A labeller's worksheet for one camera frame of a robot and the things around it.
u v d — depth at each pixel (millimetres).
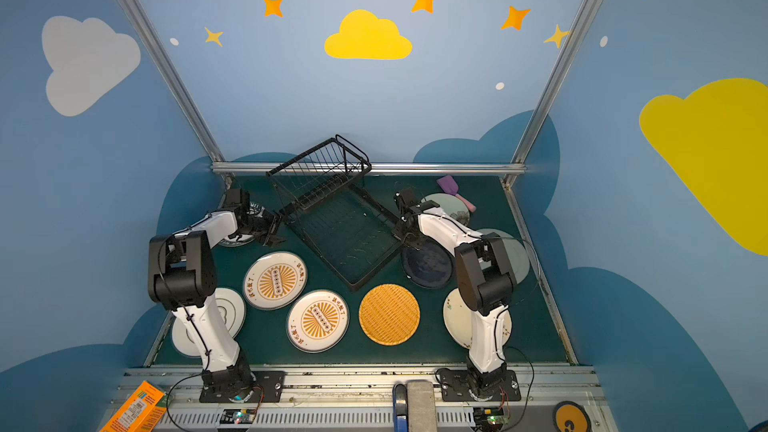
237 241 823
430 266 977
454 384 749
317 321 848
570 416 718
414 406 698
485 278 522
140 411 674
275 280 931
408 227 745
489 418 711
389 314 861
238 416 711
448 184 1188
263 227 895
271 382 751
